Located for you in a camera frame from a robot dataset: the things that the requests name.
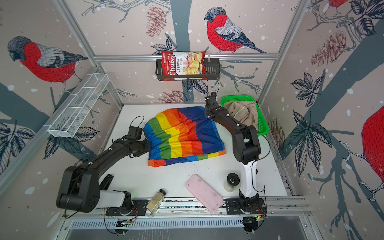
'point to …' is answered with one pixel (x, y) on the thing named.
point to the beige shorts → (245, 111)
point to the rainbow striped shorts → (180, 135)
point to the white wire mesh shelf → (75, 108)
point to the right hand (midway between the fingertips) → (209, 110)
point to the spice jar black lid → (155, 203)
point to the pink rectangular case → (206, 194)
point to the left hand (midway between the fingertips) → (148, 147)
